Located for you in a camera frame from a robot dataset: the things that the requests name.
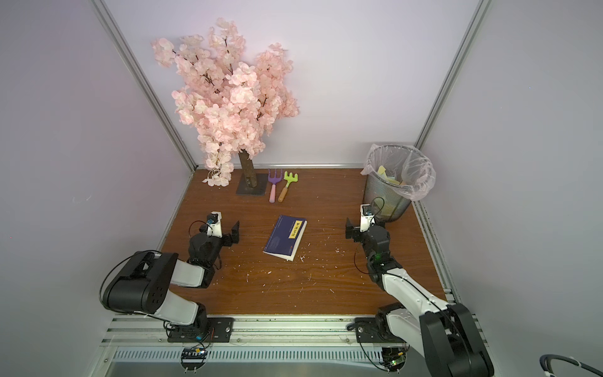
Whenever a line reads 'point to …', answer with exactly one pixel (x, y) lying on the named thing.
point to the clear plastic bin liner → (408, 170)
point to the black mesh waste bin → (391, 202)
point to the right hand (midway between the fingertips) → (366, 212)
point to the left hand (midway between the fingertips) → (226, 219)
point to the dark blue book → (285, 237)
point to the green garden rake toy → (290, 178)
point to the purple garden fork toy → (272, 187)
